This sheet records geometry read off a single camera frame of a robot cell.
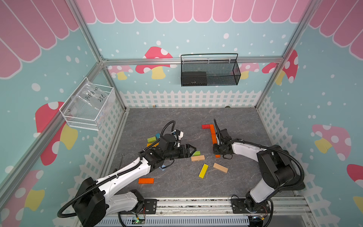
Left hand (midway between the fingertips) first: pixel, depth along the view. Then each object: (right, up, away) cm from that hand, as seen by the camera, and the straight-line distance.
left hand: (191, 152), depth 76 cm
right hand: (+17, -2, +20) cm, 26 cm away
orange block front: (-26, -18, +6) cm, 32 cm away
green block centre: (+4, -4, +18) cm, 19 cm away
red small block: (+12, +13, +31) cm, 36 cm away
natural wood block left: (+4, -7, +16) cm, 18 cm away
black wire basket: (+13, +52, +19) cm, 57 cm away
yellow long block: (+8, -13, +10) cm, 19 cm away
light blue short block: (-15, -5, -8) cm, 17 cm away
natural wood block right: (+18, -12, +11) cm, 24 cm away
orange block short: (+18, -6, +16) cm, 24 cm away
